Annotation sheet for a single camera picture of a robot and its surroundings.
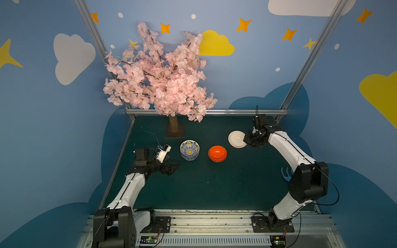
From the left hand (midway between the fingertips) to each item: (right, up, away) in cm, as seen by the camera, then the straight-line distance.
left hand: (172, 158), depth 85 cm
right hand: (+43, +10, +5) cm, 45 cm away
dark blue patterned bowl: (+9, 0, +9) cm, 13 cm away
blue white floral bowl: (+8, -1, +7) cm, 11 cm away
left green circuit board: (-9, -36, -13) cm, 40 cm away
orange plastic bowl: (+26, +1, +10) cm, 28 cm away
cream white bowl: (+37, +11, +8) cm, 40 cm away
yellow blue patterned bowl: (+9, +5, +13) cm, 16 cm away
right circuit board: (+53, -37, -13) cm, 66 cm away
